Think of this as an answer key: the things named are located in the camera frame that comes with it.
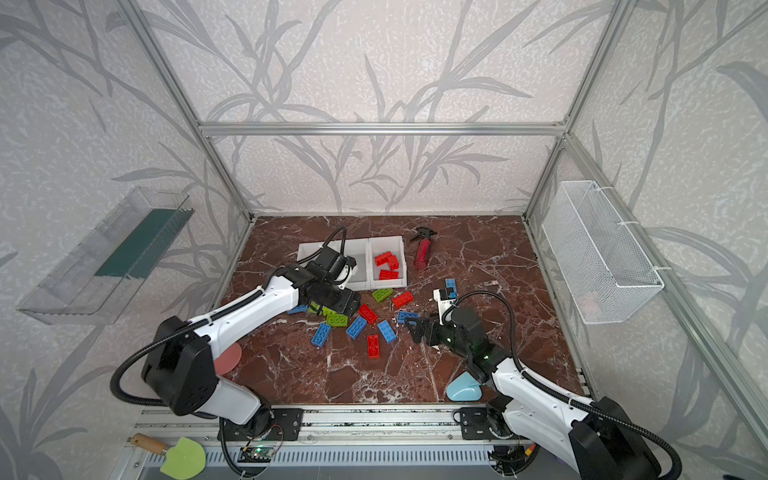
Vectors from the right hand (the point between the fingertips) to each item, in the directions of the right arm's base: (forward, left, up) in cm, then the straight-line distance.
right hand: (418, 309), depth 83 cm
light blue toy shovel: (-18, -12, -9) cm, 24 cm away
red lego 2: (+17, +9, -8) cm, 21 cm away
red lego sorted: (+23, +8, -9) cm, 26 cm away
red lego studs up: (+9, +4, -10) cm, 14 cm away
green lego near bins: (+10, +11, -9) cm, 17 cm away
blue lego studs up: (-2, +9, -9) cm, 13 cm away
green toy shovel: (-33, +56, -10) cm, 66 cm away
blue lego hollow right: (+3, +5, -9) cm, 11 cm away
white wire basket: (-4, -38, +24) cm, 45 cm away
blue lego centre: (-2, +18, -9) cm, 20 cm away
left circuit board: (-32, +39, -10) cm, 52 cm away
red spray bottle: (+27, -3, -8) cm, 28 cm away
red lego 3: (+24, +11, -9) cm, 28 cm away
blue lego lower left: (-4, +29, -9) cm, 30 cm away
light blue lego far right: (+14, -12, -10) cm, 21 cm away
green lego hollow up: (+1, +25, -9) cm, 26 cm away
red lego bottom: (-7, +13, -10) cm, 18 cm away
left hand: (+5, +19, +1) cm, 19 cm away
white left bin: (+25, +37, -4) cm, 45 cm away
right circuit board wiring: (-33, -23, -14) cm, 42 cm away
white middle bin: (+25, +19, -5) cm, 32 cm away
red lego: (+3, +15, -8) cm, 18 cm away
